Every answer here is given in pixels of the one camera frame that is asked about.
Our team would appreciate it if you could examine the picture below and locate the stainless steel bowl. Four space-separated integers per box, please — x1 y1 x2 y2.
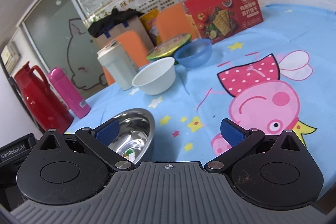
106 108 155 164

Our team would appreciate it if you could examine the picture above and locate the pink thermos bottle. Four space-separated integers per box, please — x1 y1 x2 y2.
48 67 91 119

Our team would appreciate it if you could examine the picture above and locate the yellow snack bag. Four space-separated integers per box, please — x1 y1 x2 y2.
139 9 163 46

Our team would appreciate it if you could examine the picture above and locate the blue translucent bowl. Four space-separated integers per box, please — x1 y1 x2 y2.
174 38 213 68

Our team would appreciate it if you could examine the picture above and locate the black cloth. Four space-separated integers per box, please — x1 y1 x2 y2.
87 8 145 38

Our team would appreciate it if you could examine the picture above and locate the blue cartoon printed tablecloth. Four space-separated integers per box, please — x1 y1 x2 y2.
63 4 336 203

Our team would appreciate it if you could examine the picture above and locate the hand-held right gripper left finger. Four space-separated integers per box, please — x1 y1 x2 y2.
34 118 135 172

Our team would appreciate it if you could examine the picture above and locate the red cracker box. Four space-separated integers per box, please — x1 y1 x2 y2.
182 0 264 41

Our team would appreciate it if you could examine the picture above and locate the white bowl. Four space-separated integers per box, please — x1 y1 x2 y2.
132 57 176 95

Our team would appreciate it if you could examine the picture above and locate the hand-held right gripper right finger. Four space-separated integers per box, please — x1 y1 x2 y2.
204 118 306 172

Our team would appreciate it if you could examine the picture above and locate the instant noodle cup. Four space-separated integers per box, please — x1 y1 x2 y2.
146 33 192 60

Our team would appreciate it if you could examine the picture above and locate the beige wall unit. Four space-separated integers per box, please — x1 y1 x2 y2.
0 42 21 71

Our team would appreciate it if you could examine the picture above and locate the white tumbler cup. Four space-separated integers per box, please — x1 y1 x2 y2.
97 40 138 90

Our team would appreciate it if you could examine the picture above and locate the orange chair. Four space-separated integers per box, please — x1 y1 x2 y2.
101 30 149 86
155 2 200 43

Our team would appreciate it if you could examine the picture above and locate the red thermos jug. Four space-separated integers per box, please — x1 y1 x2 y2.
14 61 74 135

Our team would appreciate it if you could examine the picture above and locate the cardboard box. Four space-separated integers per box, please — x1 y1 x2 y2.
93 15 155 50

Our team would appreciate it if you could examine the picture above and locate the frosted glass partition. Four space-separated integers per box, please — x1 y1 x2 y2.
21 0 111 93

